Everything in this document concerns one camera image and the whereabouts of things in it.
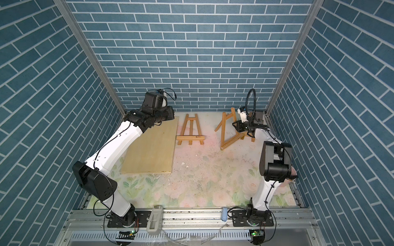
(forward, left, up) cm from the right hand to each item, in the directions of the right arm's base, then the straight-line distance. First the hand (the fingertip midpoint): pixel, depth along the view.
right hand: (237, 123), depth 98 cm
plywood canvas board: (-19, +52, -11) cm, 56 cm away
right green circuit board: (-56, -9, -15) cm, 59 cm away
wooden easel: (-7, +30, -9) cm, 32 cm away
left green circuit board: (-62, +54, -16) cm, 84 cm away
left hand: (-11, +35, +19) cm, 41 cm away
